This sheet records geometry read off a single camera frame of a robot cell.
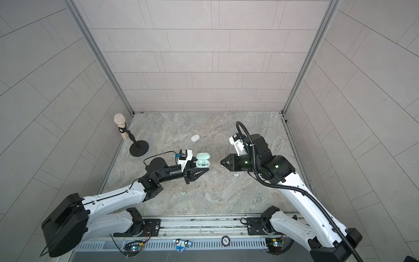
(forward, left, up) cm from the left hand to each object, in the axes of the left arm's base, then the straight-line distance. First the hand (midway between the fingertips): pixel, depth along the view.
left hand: (208, 168), depth 67 cm
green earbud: (-3, +13, -22) cm, 25 cm away
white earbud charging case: (+29, +10, -19) cm, 36 cm away
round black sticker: (-23, -8, -21) cm, 32 cm away
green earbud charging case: (+1, +2, +4) cm, 5 cm away
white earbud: (+6, -15, -21) cm, 26 cm away
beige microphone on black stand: (+23, +42, -21) cm, 52 cm away
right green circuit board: (-24, -29, -22) cm, 43 cm away
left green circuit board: (-25, +30, -20) cm, 44 cm away
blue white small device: (-24, +11, -20) cm, 33 cm away
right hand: (+1, -6, +2) cm, 6 cm away
